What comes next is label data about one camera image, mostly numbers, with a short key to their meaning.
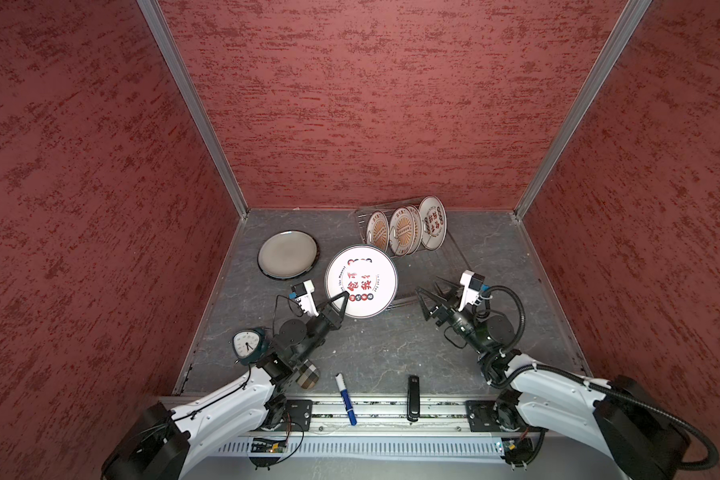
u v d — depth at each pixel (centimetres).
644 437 41
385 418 76
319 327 69
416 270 103
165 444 42
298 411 74
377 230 102
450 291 75
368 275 78
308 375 77
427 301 66
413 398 77
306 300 70
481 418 74
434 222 103
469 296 66
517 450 70
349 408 74
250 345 82
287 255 103
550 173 107
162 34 74
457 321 67
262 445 73
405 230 101
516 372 57
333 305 74
